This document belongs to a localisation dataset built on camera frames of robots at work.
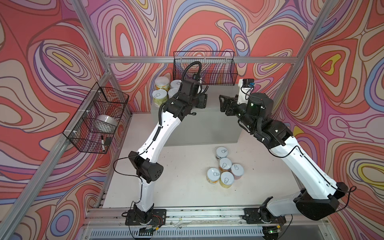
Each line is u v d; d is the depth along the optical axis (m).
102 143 0.72
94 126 0.72
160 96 0.72
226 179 0.80
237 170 0.84
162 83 0.75
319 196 0.39
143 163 0.47
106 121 0.73
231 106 0.53
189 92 0.53
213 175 0.82
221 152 0.91
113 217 0.75
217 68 0.96
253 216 0.73
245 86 0.49
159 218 0.72
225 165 0.86
